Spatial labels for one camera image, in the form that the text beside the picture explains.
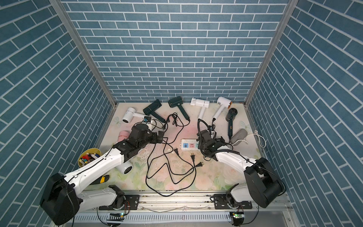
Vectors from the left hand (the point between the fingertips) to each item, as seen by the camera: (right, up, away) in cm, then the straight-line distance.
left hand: (161, 132), depth 82 cm
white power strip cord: (+69, -9, +22) cm, 73 cm away
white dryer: (+47, +20, +34) cm, 61 cm away
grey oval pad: (+53, -4, +17) cm, 56 cm away
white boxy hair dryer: (+26, +20, +34) cm, 48 cm away
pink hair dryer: (-29, -4, +13) cm, 32 cm away
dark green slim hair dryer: (-14, +13, +27) cm, 33 cm away
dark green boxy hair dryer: (+8, +21, +34) cm, 41 cm away
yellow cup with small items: (-40, -13, -5) cm, 42 cm away
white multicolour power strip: (+17, -10, +11) cm, 23 cm away
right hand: (+27, -8, +8) cm, 29 cm away
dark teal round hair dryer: (+48, +9, +22) cm, 54 cm away
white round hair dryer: (-29, +11, +25) cm, 40 cm away
